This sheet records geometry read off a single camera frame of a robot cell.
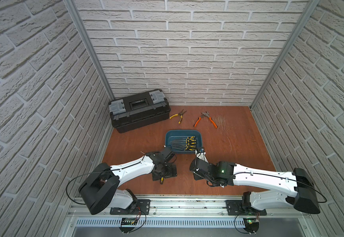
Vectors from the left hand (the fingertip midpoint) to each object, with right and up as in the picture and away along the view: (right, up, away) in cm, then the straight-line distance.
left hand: (172, 174), depth 83 cm
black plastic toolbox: (-23, +38, +12) cm, 46 cm away
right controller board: (+39, -20, -13) cm, 46 cm away
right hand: (+13, +5, -6) cm, 15 cm away
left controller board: (-22, -20, -10) cm, 31 cm away
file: (-6, -3, -2) cm, 7 cm away
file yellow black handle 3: (+8, +14, +12) cm, 20 cm away
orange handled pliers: (+23, +35, +31) cm, 52 cm away
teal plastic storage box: (+7, +17, +16) cm, 24 cm away
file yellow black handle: (+10, +19, +16) cm, 26 cm away
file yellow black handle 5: (+10, +13, +9) cm, 19 cm away
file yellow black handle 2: (+9, +17, +15) cm, 25 cm away
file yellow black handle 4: (+4, +13, +12) cm, 18 cm away
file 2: (+10, +15, +12) cm, 22 cm away
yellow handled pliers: (+5, +37, +31) cm, 48 cm away
